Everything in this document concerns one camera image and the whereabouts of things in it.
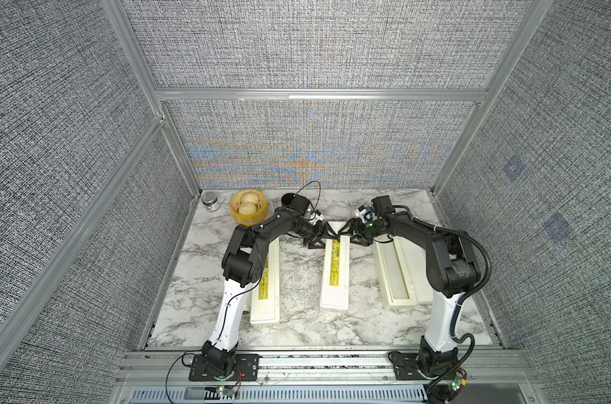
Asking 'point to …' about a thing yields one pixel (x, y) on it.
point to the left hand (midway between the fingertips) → (336, 241)
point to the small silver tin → (211, 201)
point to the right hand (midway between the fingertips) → (343, 229)
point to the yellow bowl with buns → (248, 207)
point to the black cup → (287, 198)
